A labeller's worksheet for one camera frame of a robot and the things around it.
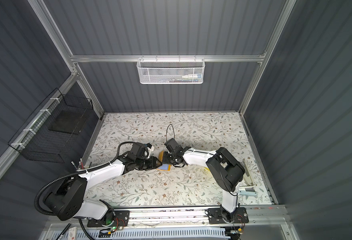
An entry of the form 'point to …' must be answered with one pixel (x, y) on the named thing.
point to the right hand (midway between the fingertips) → (164, 161)
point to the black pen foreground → (63, 231)
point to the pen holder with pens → (81, 167)
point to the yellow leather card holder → (164, 166)
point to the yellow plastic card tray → (206, 171)
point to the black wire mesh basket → (51, 131)
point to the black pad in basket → (69, 121)
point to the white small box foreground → (72, 233)
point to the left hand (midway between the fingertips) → (160, 164)
